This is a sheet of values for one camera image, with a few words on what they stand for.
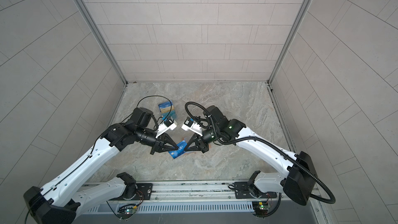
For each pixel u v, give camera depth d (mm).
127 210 653
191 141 602
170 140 615
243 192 708
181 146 619
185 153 623
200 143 568
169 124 575
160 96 534
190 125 588
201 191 723
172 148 609
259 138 469
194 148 618
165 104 967
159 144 551
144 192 704
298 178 380
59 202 368
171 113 944
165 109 952
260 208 675
